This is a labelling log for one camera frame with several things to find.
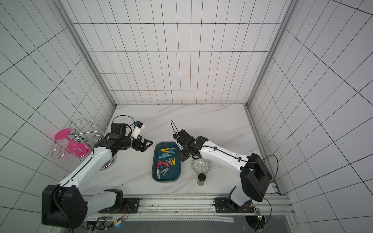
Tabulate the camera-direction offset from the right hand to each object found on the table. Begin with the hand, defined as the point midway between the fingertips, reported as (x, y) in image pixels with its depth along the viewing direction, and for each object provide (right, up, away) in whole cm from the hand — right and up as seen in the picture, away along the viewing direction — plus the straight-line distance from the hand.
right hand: (177, 155), depth 81 cm
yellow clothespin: (-9, 0, +11) cm, 14 cm away
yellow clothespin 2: (-2, -6, +6) cm, 9 cm away
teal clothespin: (-8, -2, +9) cm, 12 cm away
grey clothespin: (-8, -10, +2) cm, 13 cm away
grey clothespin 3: (-5, -6, +6) cm, 10 cm away
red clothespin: (-9, -6, +5) cm, 12 cm away
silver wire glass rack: (-46, +13, -13) cm, 50 cm away
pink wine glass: (-43, +8, -18) cm, 47 cm away
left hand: (-19, +7, +1) cm, 20 cm away
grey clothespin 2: (-11, -11, 0) cm, 15 cm away
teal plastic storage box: (-7, -8, +4) cm, 11 cm away
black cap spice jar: (+13, -9, -9) cm, 19 cm away
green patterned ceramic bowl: (+14, -8, +4) cm, 17 cm away
